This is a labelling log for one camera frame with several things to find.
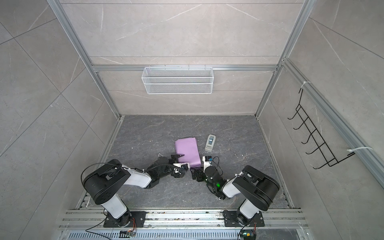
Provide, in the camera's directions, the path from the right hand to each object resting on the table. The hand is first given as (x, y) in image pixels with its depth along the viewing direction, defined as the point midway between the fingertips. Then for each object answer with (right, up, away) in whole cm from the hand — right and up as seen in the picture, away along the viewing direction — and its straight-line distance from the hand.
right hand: (195, 168), depth 90 cm
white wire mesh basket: (-12, +57, +10) cm, 59 cm away
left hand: (-7, +7, 0) cm, 10 cm away
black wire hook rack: (+55, +18, -26) cm, 63 cm away
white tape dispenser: (+10, +14, +9) cm, 20 cm away
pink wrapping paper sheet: (-5, +12, +4) cm, 13 cm away
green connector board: (+25, -26, -20) cm, 42 cm away
